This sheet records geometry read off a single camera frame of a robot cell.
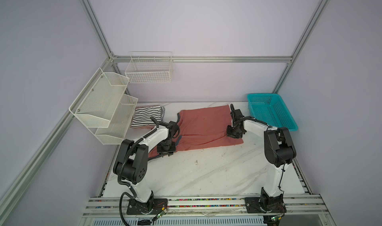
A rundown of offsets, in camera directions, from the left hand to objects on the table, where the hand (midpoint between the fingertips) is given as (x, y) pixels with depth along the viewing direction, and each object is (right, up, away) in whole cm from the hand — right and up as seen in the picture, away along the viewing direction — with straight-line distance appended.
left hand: (165, 156), depth 86 cm
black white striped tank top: (-20, +23, +18) cm, 36 cm away
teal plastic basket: (+77, +29, +31) cm, 88 cm away
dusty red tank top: (+23, +15, +21) cm, 34 cm away
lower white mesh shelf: (-30, +18, +6) cm, 36 cm away
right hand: (+40, +11, +14) cm, 44 cm away
